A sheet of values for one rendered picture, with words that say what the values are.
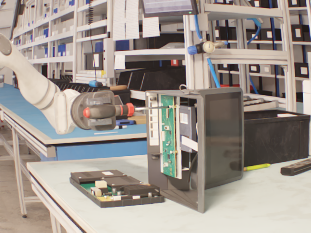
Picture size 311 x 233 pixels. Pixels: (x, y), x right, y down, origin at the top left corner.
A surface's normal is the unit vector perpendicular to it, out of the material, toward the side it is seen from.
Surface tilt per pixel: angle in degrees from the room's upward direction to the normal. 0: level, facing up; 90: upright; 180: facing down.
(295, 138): 90
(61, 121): 86
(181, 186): 90
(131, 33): 91
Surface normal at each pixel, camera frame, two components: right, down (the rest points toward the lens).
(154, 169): -0.14, 0.11
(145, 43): -0.93, 0.07
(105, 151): 0.36, 0.09
